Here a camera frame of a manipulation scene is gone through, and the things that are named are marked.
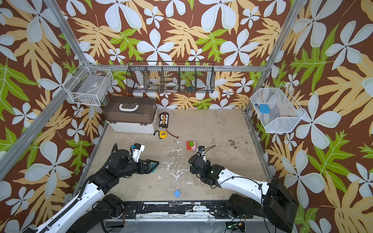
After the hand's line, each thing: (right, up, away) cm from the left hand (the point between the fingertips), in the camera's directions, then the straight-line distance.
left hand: (153, 161), depth 75 cm
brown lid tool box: (-17, +26, +15) cm, 34 cm away
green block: (+21, +6, +19) cm, 29 cm away
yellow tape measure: (+1, +12, +29) cm, 31 cm away
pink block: (+22, +4, +18) cm, 29 cm away
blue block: (+12, -19, +5) cm, 23 cm away
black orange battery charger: (0, +23, +36) cm, 43 cm away
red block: (+19, +5, +18) cm, 26 cm away
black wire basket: (+7, +52, +23) cm, 57 cm away
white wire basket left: (-41, +43, +11) cm, 60 cm away
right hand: (+22, -4, +9) cm, 24 cm away
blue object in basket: (+65, +29, +11) cm, 72 cm away
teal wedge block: (+1, 0, -6) cm, 6 cm away
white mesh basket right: (+71, +26, +2) cm, 76 cm away
